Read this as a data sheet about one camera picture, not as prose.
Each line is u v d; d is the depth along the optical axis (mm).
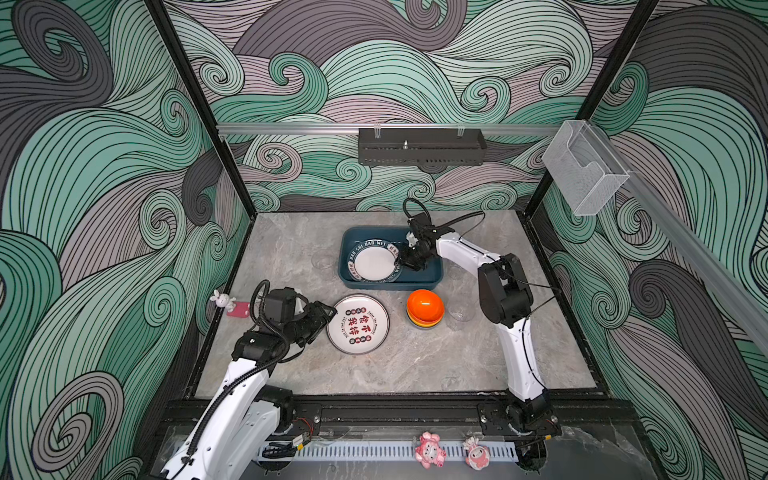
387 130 928
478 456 658
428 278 967
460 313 913
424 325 852
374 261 1025
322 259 1005
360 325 899
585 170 791
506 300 580
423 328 856
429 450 659
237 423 461
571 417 744
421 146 946
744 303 511
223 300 875
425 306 877
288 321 615
